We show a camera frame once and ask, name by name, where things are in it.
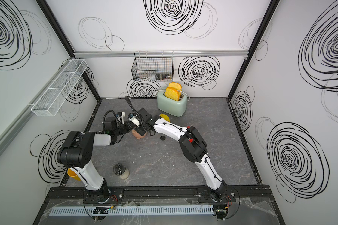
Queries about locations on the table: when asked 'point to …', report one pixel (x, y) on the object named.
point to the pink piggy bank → (135, 134)
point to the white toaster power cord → (160, 90)
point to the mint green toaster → (176, 108)
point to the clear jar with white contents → (126, 175)
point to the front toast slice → (172, 93)
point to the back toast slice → (176, 85)
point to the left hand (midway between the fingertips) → (137, 123)
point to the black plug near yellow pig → (162, 138)
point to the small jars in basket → (164, 76)
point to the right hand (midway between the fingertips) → (139, 126)
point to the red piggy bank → (190, 140)
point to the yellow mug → (72, 174)
